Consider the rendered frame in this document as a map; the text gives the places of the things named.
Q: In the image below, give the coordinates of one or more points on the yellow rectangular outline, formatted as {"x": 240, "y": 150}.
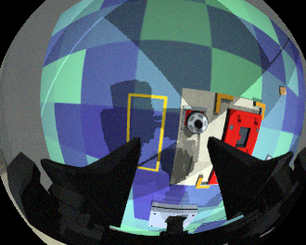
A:
{"x": 162, "y": 124}

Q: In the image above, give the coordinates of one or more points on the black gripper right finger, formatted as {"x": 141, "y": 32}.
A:
{"x": 241, "y": 176}

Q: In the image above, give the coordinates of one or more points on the black and grey wheel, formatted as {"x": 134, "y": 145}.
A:
{"x": 193, "y": 117}

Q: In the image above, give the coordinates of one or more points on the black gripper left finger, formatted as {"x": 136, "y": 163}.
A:
{"x": 106, "y": 183}

